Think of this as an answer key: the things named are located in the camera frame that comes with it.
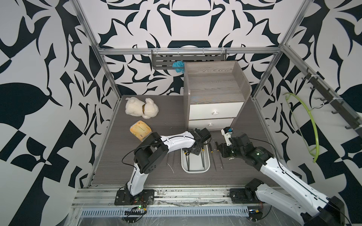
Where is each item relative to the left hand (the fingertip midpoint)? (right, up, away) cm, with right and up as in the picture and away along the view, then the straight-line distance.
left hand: (193, 146), depth 91 cm
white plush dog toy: (-39, +25, +8) cm, 47 cm away
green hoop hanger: (+54, +4, -24) cm, 59 cm away
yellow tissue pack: (-35, +10, +5) cm, 37 cm away
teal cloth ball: (-8, +52, -1) cm, 53 cm away
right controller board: (+29, -29, -20) cm, 46 cm away
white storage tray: (-1, -8, -6) cm, 10 cm away
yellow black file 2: (+6, -6, -4) cm, 9 cm away
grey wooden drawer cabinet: (+11, +33, -11) cm, 36 cm away
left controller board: (-31, -29, -18) cm, 46 cm away
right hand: (+13, +4, -12) cm, 18 cm away
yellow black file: (-5, 0, -16) cm, 16 cm away
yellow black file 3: (-12, -6, -3) cm, 14 cm away
